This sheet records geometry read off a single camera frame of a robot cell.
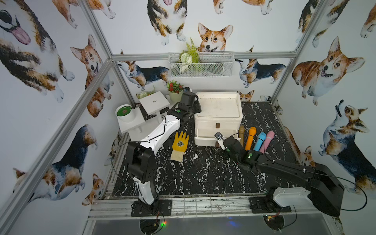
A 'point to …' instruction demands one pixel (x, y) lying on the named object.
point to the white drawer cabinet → (221, 112)
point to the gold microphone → (241, 129)
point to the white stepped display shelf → (138, 129)
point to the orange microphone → (252, 131)
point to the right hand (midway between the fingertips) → (220, 142)
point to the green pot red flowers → (176, 91)
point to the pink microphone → (270, 136)
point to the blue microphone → (258, 143)
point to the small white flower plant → (143, 94)
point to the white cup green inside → (124, 110)
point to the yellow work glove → (179, 147)
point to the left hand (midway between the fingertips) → (201, 103)
